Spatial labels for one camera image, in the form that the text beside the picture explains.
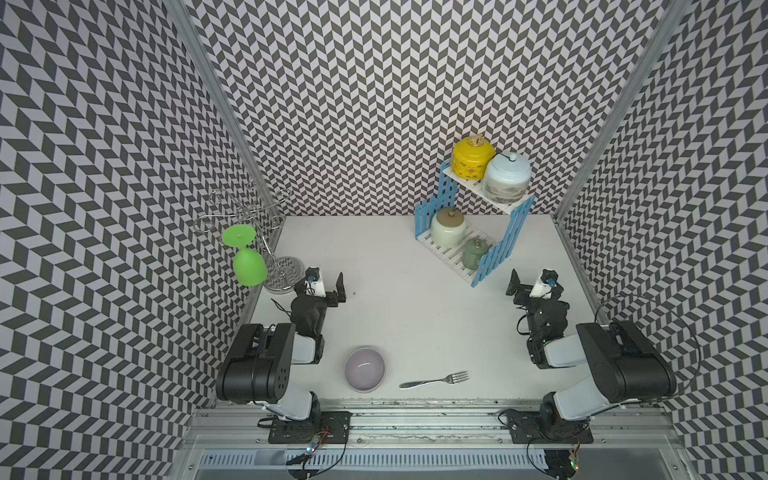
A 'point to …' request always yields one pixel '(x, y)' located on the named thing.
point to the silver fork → (453, 378)
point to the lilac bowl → (364, 370)
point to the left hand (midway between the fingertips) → (326, 274)
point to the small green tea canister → (473, 249)
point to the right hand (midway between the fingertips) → (528, 275)
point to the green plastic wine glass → (250, 268)
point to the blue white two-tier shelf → (470, 233)
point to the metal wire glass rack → (264, 210)
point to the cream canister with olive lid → (448, 228)
